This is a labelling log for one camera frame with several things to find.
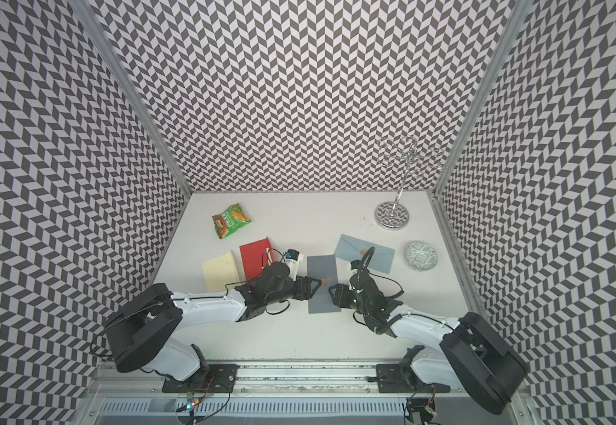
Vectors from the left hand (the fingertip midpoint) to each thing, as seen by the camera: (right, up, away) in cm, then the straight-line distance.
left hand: (315, 285), depth 84 cm
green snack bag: (-35, +20, +21) cm, 45 cm away
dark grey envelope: (+3, +3, +12) cm, 12 cm away
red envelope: (-23, +7, +14) cm, 28 cm away
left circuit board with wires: (-31, -25, -17) cm, 43 cm away
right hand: (+6, -4, +2) cm, 8 cm away
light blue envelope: (+13, +9, +18) cm, 24 cm away
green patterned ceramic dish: (+38, +8, +12) cm, 41 cm away
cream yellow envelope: (-35, +2, +10) cm, 37 cm away
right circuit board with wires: (+28, -28, -16) cm, 43 cm away
